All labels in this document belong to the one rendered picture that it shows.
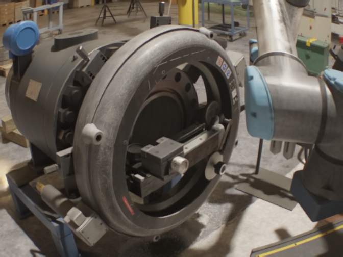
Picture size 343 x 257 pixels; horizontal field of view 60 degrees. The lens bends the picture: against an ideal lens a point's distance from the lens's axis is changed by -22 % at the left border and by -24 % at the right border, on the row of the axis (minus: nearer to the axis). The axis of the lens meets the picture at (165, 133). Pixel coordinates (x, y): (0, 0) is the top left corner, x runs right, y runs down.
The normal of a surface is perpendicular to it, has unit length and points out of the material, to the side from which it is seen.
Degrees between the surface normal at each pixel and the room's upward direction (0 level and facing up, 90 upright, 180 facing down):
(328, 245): 0
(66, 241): 90
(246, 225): 0
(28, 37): 90
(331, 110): 66
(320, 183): 70
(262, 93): 55
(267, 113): 87
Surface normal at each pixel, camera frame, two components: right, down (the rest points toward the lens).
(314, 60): -0.61, 0.35
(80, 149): -0.63, 0.10
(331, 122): -0.21, 0.33
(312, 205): -0.98, 0.08
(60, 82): -0.51, -0.33
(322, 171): -0.75, -0.06
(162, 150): -0.03, -0.89
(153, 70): 0.75, 0.29
